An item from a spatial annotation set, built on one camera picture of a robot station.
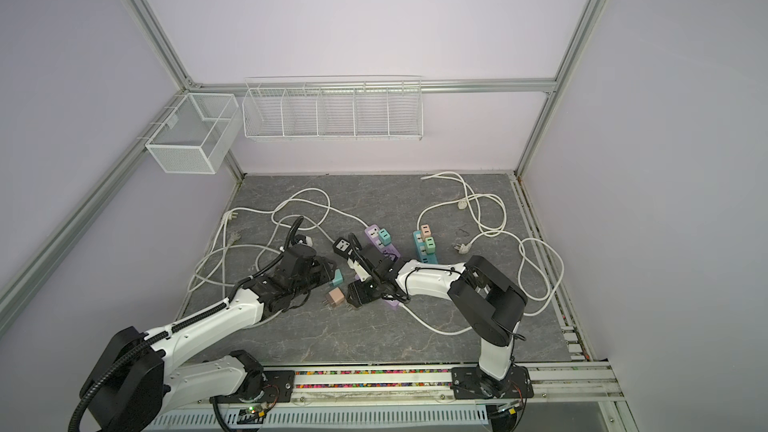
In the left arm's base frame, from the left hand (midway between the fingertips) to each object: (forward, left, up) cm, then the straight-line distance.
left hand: (334, 269), depth 85 cm
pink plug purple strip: (-5, 0, -7) cm, 9 cm away
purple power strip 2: (-9, -17, -6) cm, 20 cm away
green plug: (+7, -29, -1) cm, 30 cm away
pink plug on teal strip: (+13, -29, -2) cm, 31 cm away
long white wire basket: (+50, 0, +20) cm, 54 cm away
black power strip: (+11, -1, -6) cm, 12 cm away
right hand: (-6, -5, -7) cm, 11 cm away
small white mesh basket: (+43, +45, +17) cm, 65 cm away
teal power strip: (+8, -27, -7) cm, 29 cm away
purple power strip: (+9, -16, -6) cm, 19 cm away
